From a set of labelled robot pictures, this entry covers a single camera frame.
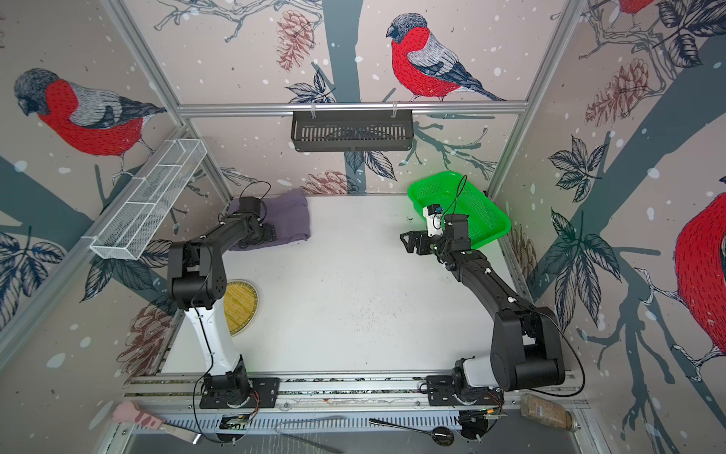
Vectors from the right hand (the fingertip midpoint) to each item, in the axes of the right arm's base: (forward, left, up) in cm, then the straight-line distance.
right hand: (415, 231), depth 88 cm
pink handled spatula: (-49, +73, -13) cm, 89 cm away
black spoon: (-51, -5, -15) cm, 53 cm away
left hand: (+7, +54, -11) cm, 56 cm away
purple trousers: (+21, +50, -15) cm, 56 cm away
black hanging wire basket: (+40, +23, +11) cm, 47 cm away
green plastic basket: (+33, -21, -15) cm, 42 cm away
